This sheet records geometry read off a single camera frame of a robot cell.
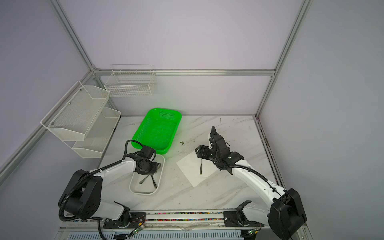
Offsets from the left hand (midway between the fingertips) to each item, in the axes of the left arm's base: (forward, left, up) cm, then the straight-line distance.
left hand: (152, 171), depth 89 cm
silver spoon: (+3, -4, +1) cm, 5 cm away
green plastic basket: (+33, +2, 0) cm, 33 cm away
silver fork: (+4, -30, -1) cm, 30 cm away
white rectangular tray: (-7, +2, -2) cm, 7 cm away
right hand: (+5, -28, +16) cm, 32 cm away
